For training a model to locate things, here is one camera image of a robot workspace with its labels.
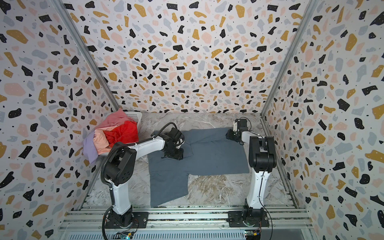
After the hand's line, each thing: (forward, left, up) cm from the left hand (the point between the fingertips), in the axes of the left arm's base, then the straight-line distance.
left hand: (181, 155), depth 94 cm
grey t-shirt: (+5, -16, -5) cm, 17 cm away
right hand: (+19, -32, 0) cm, 37 cm away
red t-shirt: (+11, +33, +9) cm, 36 cm away
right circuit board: (-41, -36, -4) cm, 55 cm away
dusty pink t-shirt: (+26, +46, +7) cm, 53 cm away
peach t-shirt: (+2, +44, +13) cm, 46 cm away
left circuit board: (-40, +24, -3) cm, 47 cm away
